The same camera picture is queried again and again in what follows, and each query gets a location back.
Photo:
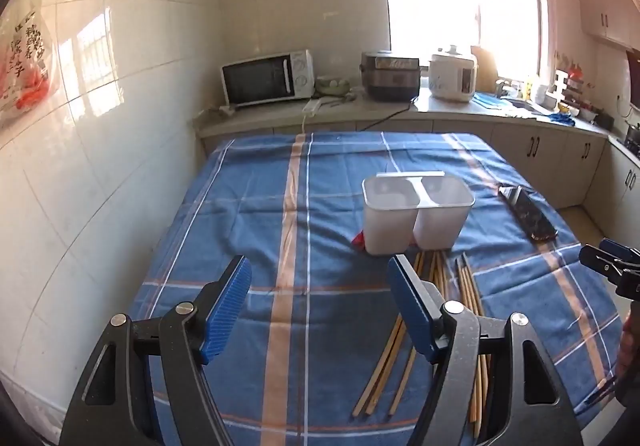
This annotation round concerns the blue plaid tablecloth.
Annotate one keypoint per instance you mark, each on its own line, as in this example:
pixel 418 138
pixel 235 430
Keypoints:
pixel 240 206

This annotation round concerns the blue rag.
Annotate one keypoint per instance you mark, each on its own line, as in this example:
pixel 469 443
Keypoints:
pixel 560 119

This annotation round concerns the white power strip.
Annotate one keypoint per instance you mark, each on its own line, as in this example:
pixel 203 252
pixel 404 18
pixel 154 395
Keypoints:
pixel 312 107

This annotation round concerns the black smartphone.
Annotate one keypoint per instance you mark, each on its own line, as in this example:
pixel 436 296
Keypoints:
pixel 532 218

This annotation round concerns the white microwave oven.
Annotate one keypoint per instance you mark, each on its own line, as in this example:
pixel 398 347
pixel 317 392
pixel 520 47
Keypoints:
pixel 255 79

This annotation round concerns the blue dish cloth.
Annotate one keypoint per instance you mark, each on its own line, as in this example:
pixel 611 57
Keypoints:
pixel 487 101

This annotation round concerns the wooden cutting board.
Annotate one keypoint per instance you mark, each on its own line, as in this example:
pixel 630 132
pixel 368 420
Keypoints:
pixel 484 71

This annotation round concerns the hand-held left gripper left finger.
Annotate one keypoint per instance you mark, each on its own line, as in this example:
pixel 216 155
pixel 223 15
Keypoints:
pixel 227 311

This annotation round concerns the white extension socket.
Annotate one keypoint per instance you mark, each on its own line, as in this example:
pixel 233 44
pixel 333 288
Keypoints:
pixel 225 110

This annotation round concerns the white bowl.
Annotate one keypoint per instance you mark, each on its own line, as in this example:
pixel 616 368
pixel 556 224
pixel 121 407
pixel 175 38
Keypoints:
pixel 586 114

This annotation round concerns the person's right hand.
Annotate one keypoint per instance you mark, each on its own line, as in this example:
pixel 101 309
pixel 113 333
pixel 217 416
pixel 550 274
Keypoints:
pixel 627 351

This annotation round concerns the dark rice cooker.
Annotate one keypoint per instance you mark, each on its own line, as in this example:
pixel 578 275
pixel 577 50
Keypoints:
pixel 390 81

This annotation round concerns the black range hood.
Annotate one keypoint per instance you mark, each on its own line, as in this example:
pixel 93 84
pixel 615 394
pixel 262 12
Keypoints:
pixel 635 81

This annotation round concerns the white two-compartment utensil holder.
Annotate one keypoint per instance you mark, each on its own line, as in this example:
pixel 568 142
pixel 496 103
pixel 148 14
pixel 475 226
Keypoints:
pixel 385 226

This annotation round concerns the green bowl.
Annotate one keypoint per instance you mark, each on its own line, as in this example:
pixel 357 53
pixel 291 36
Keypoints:
pixel 332 87

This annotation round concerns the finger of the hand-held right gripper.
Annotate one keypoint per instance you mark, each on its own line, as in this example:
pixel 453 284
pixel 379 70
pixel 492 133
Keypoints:
pixel 617 276
pixel 622 250

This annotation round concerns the metal sink faucet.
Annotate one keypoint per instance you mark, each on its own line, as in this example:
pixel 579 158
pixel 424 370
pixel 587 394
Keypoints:
pixel 501 87

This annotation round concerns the white red printed plastic bag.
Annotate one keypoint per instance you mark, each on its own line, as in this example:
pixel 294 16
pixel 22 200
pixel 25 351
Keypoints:
pixel 30 66

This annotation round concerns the white pressure cooker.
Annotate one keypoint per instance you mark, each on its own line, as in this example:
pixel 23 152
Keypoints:
pixel 450 76

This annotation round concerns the small red object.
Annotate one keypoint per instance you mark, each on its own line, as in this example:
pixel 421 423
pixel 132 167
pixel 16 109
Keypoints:
pixel 359 240

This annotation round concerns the white spice rack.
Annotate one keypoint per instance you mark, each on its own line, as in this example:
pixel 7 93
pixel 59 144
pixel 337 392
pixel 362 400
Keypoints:
pixel 560 84

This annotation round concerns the metal cooking pot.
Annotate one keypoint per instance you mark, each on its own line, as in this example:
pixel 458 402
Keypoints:
pixel 634 134

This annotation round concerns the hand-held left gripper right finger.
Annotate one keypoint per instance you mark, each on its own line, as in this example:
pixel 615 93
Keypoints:
pixel 412 311

